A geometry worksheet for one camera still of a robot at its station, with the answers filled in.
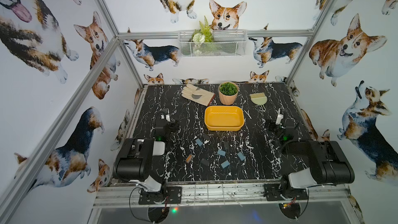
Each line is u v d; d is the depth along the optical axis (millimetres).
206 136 940
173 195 736
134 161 464
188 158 854
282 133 722
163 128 717
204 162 838
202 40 816
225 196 738
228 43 924
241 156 861
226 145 901
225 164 836
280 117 831
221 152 875
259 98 1137
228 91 1031
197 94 1137
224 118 1042
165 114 785
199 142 906
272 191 739
